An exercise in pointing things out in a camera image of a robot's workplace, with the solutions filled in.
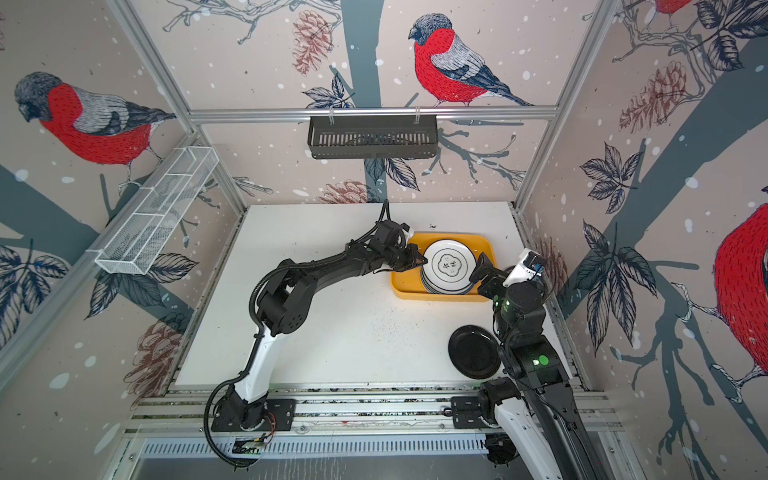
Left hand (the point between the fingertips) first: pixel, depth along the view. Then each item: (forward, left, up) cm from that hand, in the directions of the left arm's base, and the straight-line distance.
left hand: (435, 257), depth 91 cm
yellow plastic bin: (-3, +8, -11) cm, 14 cm away
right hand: (-12, -12, +17) cm, 24 cm away
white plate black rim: (-5, -4, -6) cm, 8 cm away
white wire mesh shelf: (-11, +76, +19) cm, 79 cm away
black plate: (-25, -10, -11) cm, 29 cm away
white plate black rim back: (+4, -5, -3) cm, 7 cm away
